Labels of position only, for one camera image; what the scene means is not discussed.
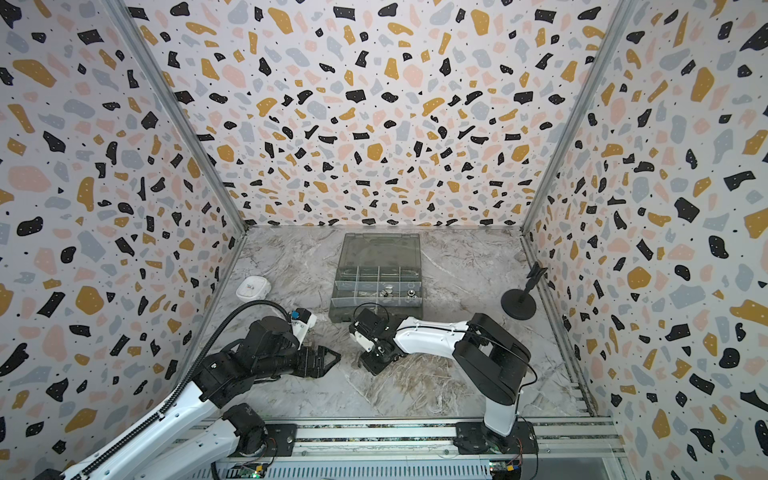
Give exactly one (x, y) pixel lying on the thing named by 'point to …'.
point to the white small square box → (253, 288)
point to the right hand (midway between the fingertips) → (365, 360)
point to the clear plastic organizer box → (381, 271)
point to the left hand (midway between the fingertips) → (328, 353)
